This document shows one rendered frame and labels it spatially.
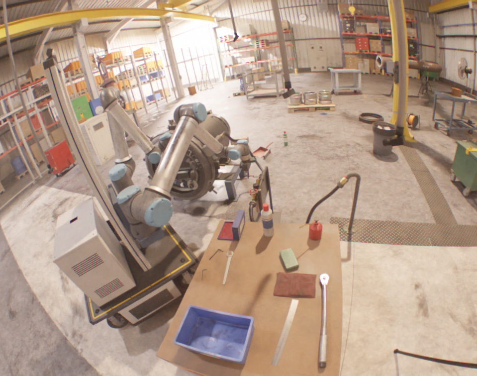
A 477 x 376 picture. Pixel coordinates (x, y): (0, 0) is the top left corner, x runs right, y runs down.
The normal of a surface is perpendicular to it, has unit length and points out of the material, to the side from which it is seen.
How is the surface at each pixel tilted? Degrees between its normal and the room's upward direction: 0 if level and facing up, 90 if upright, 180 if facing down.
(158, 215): 93
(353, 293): 0
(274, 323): 0
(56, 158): 90
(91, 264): 90
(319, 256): 0
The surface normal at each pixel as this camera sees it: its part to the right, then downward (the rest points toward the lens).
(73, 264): 0.61, 0.34
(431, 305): -0.18, -0.83
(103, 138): 0.92, 0.07
